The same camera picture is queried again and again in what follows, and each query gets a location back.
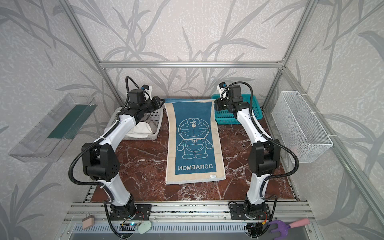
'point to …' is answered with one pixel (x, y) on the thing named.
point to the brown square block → (88, 221)
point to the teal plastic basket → (226, 117)
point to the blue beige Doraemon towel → (194, 151)
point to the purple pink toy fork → (283, 228)
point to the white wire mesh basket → (298, 129)
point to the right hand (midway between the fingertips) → (217, 96)
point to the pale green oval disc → (144, 227)
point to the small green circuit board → (129, 226)
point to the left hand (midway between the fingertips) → (165, 95)
